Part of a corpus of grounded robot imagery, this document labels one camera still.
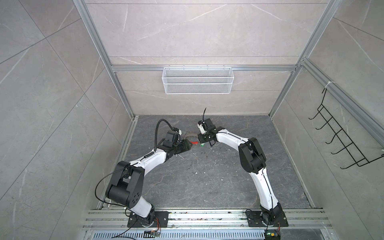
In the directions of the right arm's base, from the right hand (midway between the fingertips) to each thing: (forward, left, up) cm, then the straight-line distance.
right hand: (200, 136), depth 105 cm
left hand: (-11, +7, +10) cm, 16 cm away
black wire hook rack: (-23, -64, +30) cm, 74 cm away
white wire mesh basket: (+27, +1, +28) cm, 39 cm away
